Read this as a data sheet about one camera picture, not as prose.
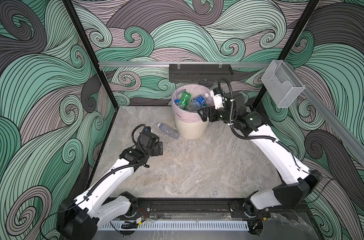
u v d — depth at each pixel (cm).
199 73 95
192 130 93
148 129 70
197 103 90
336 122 59
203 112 63
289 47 86
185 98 93
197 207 75
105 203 54
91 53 88
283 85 78
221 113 60
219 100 61
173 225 70
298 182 39
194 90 95
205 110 62
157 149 71
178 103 92
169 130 101
